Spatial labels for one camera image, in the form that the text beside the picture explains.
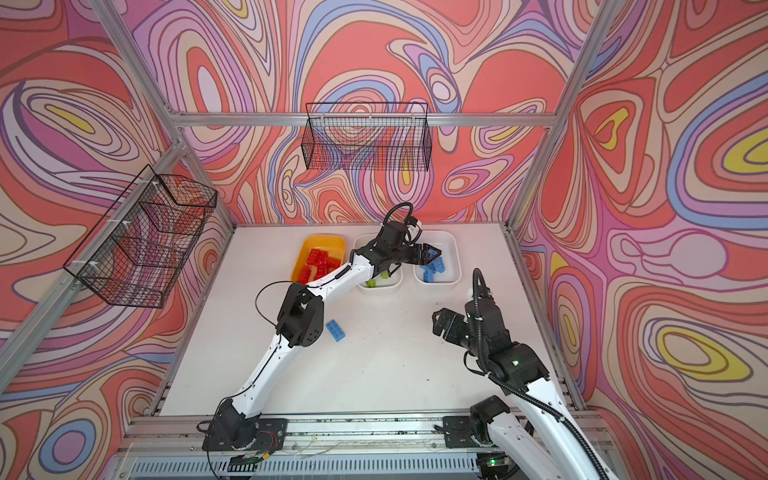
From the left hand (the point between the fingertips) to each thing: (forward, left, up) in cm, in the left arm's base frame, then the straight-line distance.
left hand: (434, 249), depth 95 cm
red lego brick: (-2, +44, -11) cm, 45 cm away
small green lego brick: (-6, +21, -10) cm, 24 cm away
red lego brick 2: (+6, +41, -11) cm, 43 cm away
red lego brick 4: (+2, +34, -10) cm, 36 cm away
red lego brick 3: (+6, +39, -11) cm, 41 cm away
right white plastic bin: (+11, -7, -9) cm, 16 cm away
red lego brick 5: (-2, +38, -10) cm, 39 cm away
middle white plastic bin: (-4, +13, -12) cm, 18 cm away
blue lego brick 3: (0, -3, -8) cm, 9 cm away
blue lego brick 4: (-23, +31, -11) cm, 40 cm away
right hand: (-28, -1, +2) cm, 28 cm away
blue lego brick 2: (-4, +1, -10) cm, 11 cm away
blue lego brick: (-4, +1, +2) cm, 4 cm away
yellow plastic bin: (+9, +35, -9) cm, 37 cm away
